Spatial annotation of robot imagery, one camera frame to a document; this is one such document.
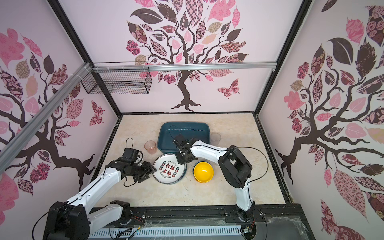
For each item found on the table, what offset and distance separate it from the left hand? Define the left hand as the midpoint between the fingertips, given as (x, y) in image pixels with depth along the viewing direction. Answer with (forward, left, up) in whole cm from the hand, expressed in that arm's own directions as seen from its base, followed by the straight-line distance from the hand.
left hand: (153, 174), depth 82 cm
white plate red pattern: (+4, -8, -3) cm, 9 cm away
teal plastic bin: (+34, -4, -4) cm, 34 cm away
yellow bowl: (+1, -28, +2) cm, 28 cm away
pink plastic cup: (+18, +5, +1) cm, 19 cm away
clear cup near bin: (+26, -38, -1) cm, 46 cm away
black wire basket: (+84, +44, +9) cm, 95 cm away
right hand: (+10, -15, -1) cm, 18 cm away
